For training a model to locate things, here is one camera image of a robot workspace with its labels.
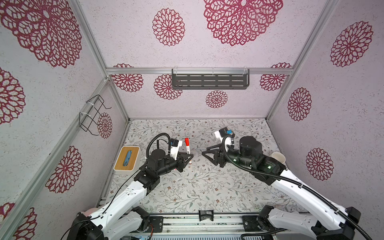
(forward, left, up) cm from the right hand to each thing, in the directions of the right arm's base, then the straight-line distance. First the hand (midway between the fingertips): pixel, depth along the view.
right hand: (204, 149), depth 63 cm
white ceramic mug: (+15, -47, -28) cm, 57 cm away
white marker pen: (+6, +8, -3) cm, 10 cm away
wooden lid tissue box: (+10, +46, -28) cm, 55 cm away
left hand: (+3, +6, -12) cm, 14 cm away
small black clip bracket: (-18, -1, -32) cm, 37 cm away
